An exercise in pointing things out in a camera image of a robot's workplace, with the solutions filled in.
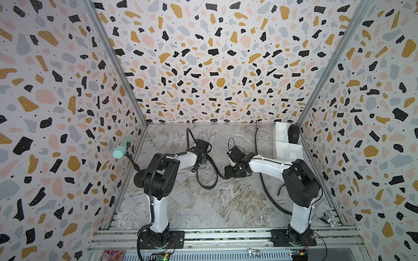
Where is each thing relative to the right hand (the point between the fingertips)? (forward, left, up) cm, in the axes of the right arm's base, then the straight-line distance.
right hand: (231, 175), depth 94 cm
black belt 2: (+1, +8, -1) cm, 8 cm away
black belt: (+28, -40, +7) cm, 49 cm away
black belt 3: (-13, -20, 0) cm, 24 cm away
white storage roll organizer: (+19, -34, -1) cm, 39 cm away
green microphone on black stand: (-7, +46, +33) cm, 57 cm away
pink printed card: (-39, +51, +2) cm, 64 cm away
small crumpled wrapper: (-24, -48, -2) cm, 53 cm away
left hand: (+12, +18, 0) cm, 21 cm away
